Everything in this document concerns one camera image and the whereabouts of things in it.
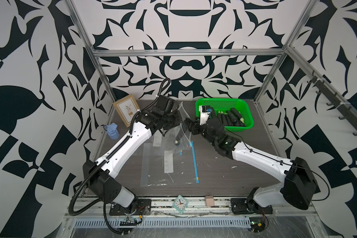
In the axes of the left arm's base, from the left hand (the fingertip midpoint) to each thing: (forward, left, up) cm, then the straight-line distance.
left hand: (180, 116), depth 76 cm
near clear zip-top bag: (-15, +11, -27) cm, 33 cm away
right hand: (+1, -5, -1) cm, 5 cm away
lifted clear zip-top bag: (-5, +2, -14) cm, 15 cm away
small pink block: (-33, -14, -28) cm, 46 cm away
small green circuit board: (-40, +25, -26) cm, 54 cm away
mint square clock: (-35, +2, -26) cm, 43 cm away
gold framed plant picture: (+23, +35, -16) cm, 45 cm away
